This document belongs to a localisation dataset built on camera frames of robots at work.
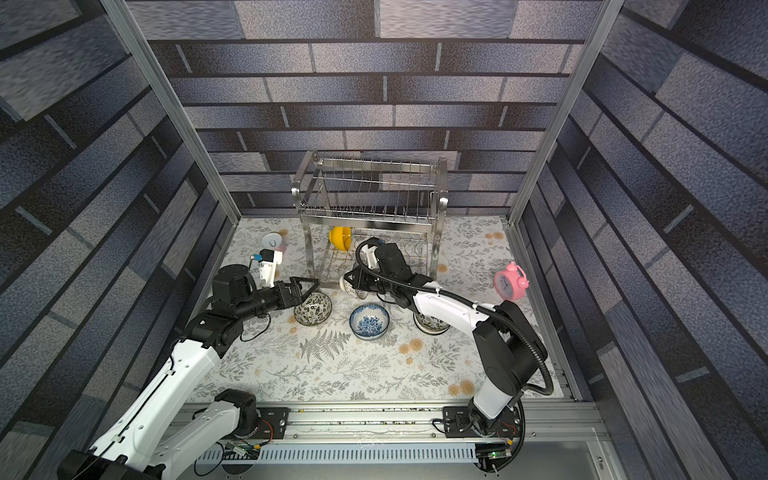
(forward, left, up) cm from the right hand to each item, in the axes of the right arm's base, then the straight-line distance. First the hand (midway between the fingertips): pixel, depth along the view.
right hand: (344, 274), depth 83 cm
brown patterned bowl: (-5, -4, -3) cm, 7 cm away
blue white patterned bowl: (-8, -7, -15) cm, 18 cm away
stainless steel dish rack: (+43, +7, -12) cm, 45 cm away
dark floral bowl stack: (-9, -25, -13) cm, 29 cm away
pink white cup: (+22, +30, -11) cm, 39 cm away
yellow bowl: (+20, +4, -7) cm, 21 cm away
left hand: (-8, +6, +7) cm, 12 cm away
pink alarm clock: (+3, -51, -9) cm, 51 cm away
